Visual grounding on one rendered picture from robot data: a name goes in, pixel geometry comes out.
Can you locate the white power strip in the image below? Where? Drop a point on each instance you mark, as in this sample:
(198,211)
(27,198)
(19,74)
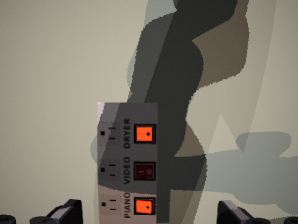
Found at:
(127,162)

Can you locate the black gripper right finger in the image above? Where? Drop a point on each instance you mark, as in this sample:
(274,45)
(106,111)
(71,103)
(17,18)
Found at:
(229,213)

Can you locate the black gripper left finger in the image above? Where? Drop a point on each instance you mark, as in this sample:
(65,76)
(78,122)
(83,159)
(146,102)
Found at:
(69,213)

